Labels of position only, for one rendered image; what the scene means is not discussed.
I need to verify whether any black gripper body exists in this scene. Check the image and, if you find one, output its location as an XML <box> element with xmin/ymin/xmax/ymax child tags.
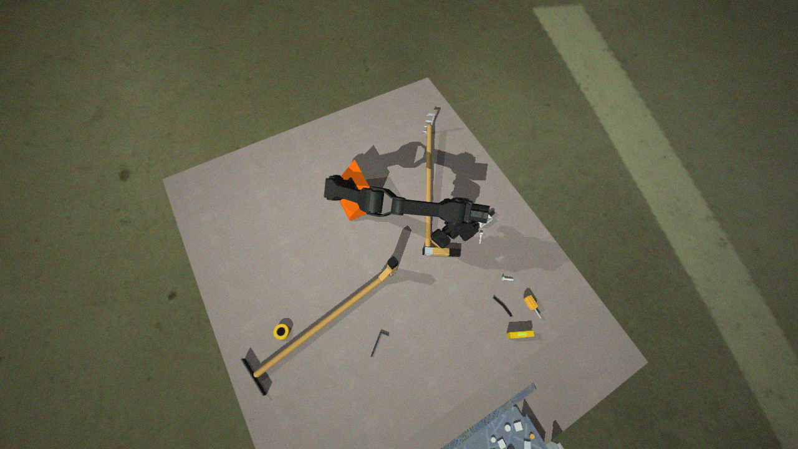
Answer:
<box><xmin>431</xmin><ymin>221</ymin><xmax>459</xmax><ymax>248</ymax></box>

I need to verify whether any yellow cylinder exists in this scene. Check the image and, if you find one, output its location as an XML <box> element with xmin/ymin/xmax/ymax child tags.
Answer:
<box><xmin>274</xmin><ymin>324</ymin><xmax>290</xmax><ymax>340</ymax></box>

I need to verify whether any long wooden-handled scraper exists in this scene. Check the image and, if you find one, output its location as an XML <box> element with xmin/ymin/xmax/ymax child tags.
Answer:
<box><xmin>241</xmin><ymin>256</ymin><xmax>398</xmax><ymax>396</ymax></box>

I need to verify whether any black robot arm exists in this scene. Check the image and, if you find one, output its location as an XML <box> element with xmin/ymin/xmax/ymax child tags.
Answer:
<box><xmin>324</xmin><ymin>175</ymin><xmax>490</xmax><ymax>241</ymax></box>

